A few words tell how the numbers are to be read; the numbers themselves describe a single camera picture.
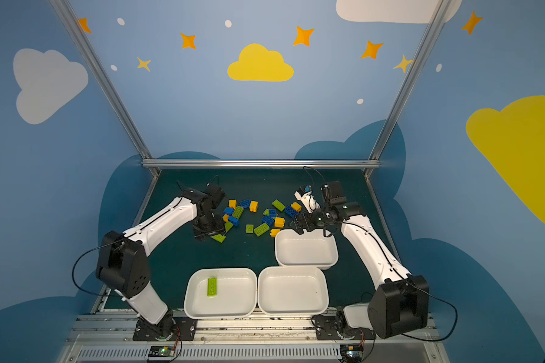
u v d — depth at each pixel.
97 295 0.86
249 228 0.98
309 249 0.96
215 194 0.71
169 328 0.69
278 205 1.08
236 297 0.82
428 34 0.75
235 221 0.99
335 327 0.74
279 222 0.99
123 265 0.45
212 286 0.82
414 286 0.40
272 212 1.01
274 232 0.96
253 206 1.04
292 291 0.84
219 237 0.96
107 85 0.86
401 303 0.41
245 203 1.05
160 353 0.71
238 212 1.04
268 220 1.01
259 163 1.11
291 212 1.04
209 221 0.73
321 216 0.68
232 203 1.06
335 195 0.63
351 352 0.72
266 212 1.05
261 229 0.98
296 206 1.05
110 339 0.73
